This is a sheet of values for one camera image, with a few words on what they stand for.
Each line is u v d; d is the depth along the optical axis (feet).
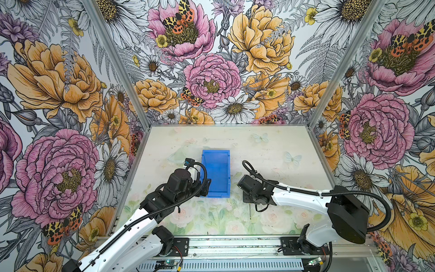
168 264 2.32
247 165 2.49
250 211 2.70
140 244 1.92
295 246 2.43
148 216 1.56
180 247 2.42
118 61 2.88
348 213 1.42
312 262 2.35
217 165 3.32
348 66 2.94
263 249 2.46
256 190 2.16
